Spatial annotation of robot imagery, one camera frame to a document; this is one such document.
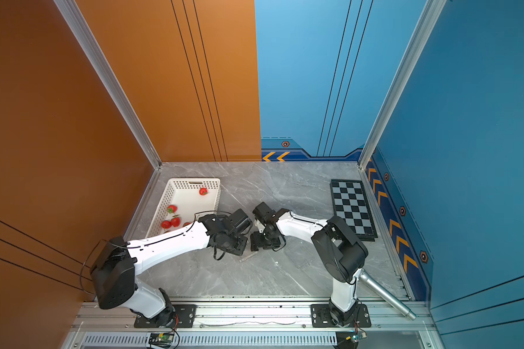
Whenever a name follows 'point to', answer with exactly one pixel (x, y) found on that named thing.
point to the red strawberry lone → (203, 191)
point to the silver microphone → (386, 295)
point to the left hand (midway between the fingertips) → (243, 245)
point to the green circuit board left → (164, 339)
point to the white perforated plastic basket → (187, 199)
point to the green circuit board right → (348, 339)
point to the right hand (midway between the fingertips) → (258, 248)
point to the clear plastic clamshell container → (300, 253)
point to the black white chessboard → (351, 204)
